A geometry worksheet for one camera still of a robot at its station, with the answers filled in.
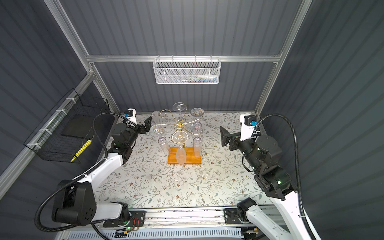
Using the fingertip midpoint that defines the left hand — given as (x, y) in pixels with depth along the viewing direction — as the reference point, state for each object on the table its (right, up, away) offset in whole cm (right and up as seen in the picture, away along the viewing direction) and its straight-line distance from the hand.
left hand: (142, 116), depth 81 cm
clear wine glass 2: (+30, +2, -6) cm, 31 cm away
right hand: (+44, -6, -23) cm, 50 cm away
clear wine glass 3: (+12, -8, -13) cm, 19 cm away
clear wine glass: (+21, +5, -4) cm, 21 cm away
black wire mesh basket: (-31, -9, -12) cm, 35 cm away
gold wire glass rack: (+22, -4, -9) cm, 24 cm away
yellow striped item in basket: (-23, -15, -11) cm, 30 cm away
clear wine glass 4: (+30, -6, -13) cm, 33 cm away
